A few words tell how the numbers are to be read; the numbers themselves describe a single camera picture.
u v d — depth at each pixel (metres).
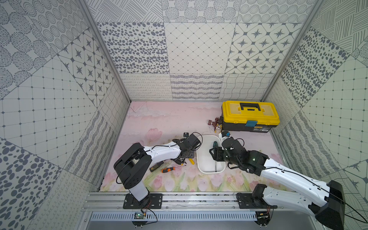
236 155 0.55
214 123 1.04
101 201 0.75
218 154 0.66
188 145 0.70
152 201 0.73
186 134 0.82
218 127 1.01
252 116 0.88
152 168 0.84
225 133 0.69
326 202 0.40
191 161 0.87
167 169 0.84
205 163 0.88
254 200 0.66
